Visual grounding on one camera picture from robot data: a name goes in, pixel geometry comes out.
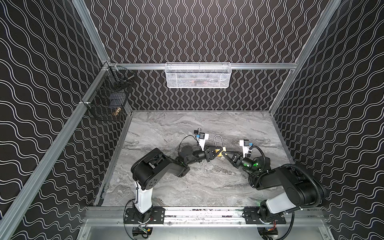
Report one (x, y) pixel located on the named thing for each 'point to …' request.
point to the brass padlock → (224, 148)
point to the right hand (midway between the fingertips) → (223, 154)
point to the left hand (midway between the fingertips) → (228, 152)
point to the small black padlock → (196, 131)
